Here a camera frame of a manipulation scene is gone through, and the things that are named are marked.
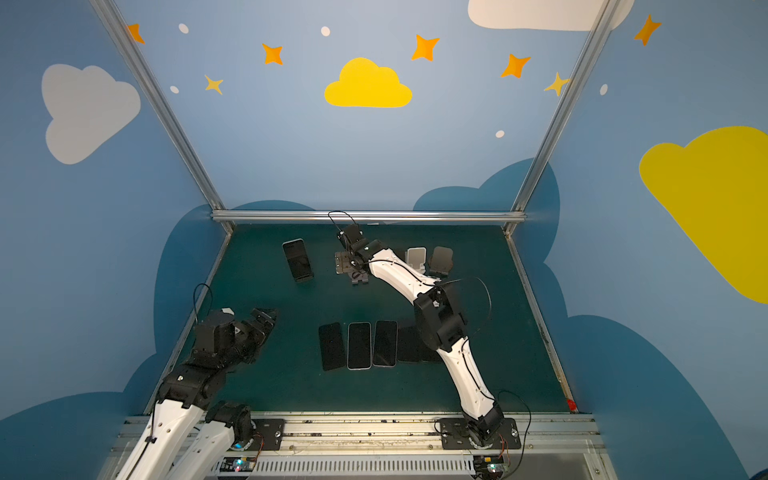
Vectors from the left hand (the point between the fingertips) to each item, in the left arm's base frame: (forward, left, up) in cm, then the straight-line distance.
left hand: (279, 321), depth 77 cm
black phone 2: (+1, -12, -15) cm, 19 cm away
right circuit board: (-29, -54, -17) cm, 63 cm away
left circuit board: (-29, +7, -16) cm, 35 cm away
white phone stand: (+29, -38, -8) cm, 49 cm away
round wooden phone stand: (+30, -48, -11) cm, 57 cm away
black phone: (+28, +3, -9) cm, 30 cm away
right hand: (+26, -17, -5) cm, 31 cm away
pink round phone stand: (+18, -15, +1) cm, 24 cm away
